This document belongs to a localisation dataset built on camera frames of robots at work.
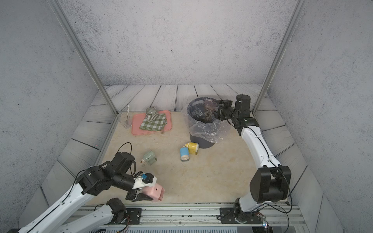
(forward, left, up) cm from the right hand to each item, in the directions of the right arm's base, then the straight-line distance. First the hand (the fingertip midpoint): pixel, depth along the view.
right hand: (211, 101), depth 76 cm
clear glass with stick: (+16, +61, -31) cm, 70 cm away
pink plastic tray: (+19, +54, -34) cm, 66 cm away
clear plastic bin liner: (-8, -7, -11) cm, 16 cm away
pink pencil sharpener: (-40, +25, -13) cm, 49 cm away
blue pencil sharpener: (-14, +15, -29) cm, 36 cm away
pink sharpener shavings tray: (+1, 0, -3) cm, 3 cm away
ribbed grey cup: (+21, +42, -31) cm, 56 cm away
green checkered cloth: (+13, +37, -34) cm, 52 cm away
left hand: (-39, +26, -16) cm, 50 cm away
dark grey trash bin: (-8, +4, -8) cm, 12 cm away
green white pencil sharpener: (-18, +36, -28) cm, 49 cm away
